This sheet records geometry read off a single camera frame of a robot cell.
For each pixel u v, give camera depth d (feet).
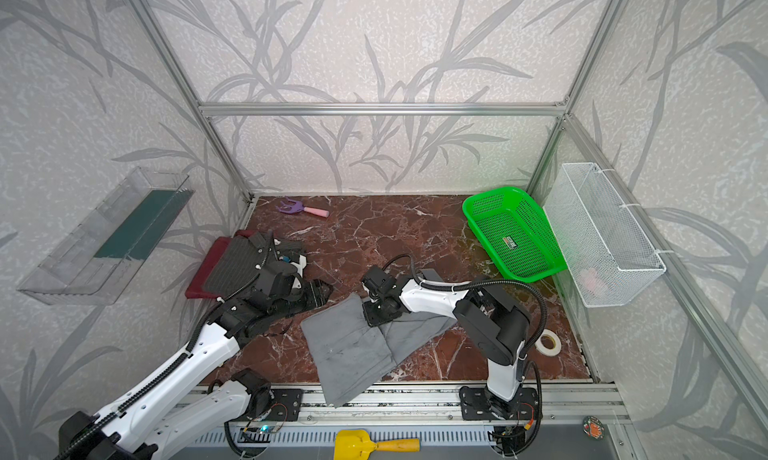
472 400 2.44
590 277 2.41
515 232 3.57
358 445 2.19
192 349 1.56
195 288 2.98
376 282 2.32
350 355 2.61
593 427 2.31
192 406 1.77
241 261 3.07
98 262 2.08
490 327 1.54
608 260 1.99
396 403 2.47
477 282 1.63
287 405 2.38
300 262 2.38
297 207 3.84
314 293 2.23
